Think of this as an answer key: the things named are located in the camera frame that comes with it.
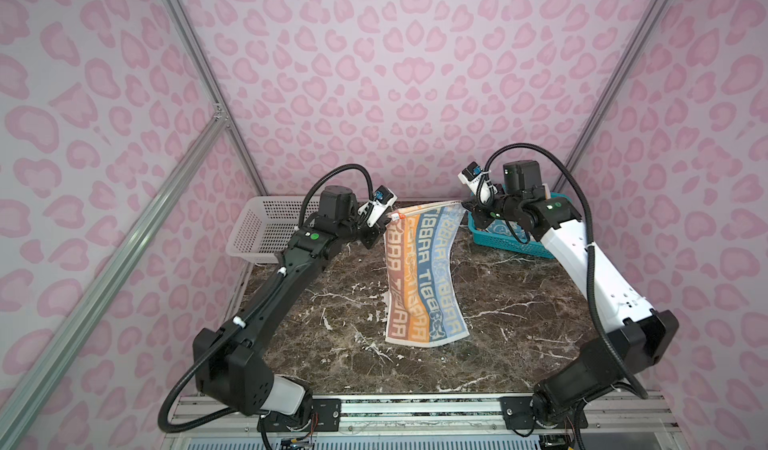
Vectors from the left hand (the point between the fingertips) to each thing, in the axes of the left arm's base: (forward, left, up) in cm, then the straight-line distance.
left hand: (386, 211), depth 76 cm
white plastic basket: (+20, +46, -28) cm, 57 cm away
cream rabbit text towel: (-11, -11, -25) cm, 29 cm away
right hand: (+2, -21, +2) cm, 22 cm away
